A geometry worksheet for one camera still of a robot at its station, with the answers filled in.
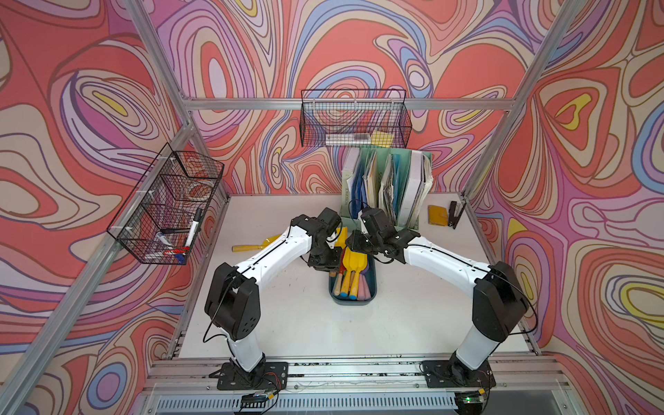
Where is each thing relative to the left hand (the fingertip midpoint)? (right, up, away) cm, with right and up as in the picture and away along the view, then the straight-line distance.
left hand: (340, 269), depth 82 cm
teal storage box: (+12, -5, +8) cm, 15 cm away
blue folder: (+8, +25, +13) cm, 30 cm away
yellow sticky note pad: (+44, +18, +29) cm, 55 cm away
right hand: (+3, +6, +4) cm, 8 cm away
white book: (+27, +27, +10) cm, 40 cm away
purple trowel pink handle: (+8, -8, +3) cm, 12 cm away
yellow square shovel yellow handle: (+3, +1, +11) cm, 12 cm away
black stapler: (+49, +16, +26) cm, 57 cm away
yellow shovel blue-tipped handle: (+7, 0, +11) cm, 13 cm away
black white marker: (-40, +15, -13) cm, 44 cm away
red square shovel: (+1, -2, +9) cm, 9 cm away
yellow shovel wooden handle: (+1, +10, +8) cm, 13 cm away
